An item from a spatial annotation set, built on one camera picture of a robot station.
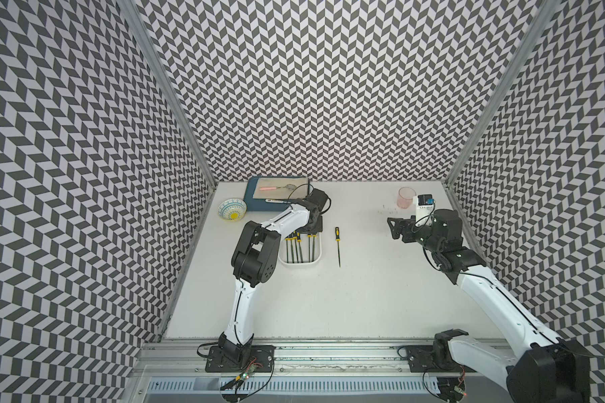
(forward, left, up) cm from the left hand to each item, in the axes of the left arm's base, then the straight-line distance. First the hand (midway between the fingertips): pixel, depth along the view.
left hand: (310, 228), depth 100 cm
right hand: (-9, -29, +17) cm, 35 cm away
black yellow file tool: (-4, -11, -2) cm, 12 cm away
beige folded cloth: (+27, +6, -2) cm, 27 cm away
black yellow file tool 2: (-3, -1, -1) cm, 3 cm away
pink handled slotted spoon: (+23, +17, 0) cm, 29 cm away
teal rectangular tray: (+15, +26, -2) cm, 30 cm away
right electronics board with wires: (-52, -39, 0) cm, 65 cm away
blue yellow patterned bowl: (+11, +34, -1) cm, 36 cm away
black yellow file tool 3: (-8, +4, -1) cm, 9 cm away
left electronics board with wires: (-52, +22, -2) cm, 57 cm away
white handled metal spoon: (+16, +16, -2) cm, 23 cm away
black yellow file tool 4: (-8, +7, -2) cm, 11 cm away
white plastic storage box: (-10, +1, -1) cm, 10 cm away
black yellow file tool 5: (-4, +9, -1) cm, 10 cm away
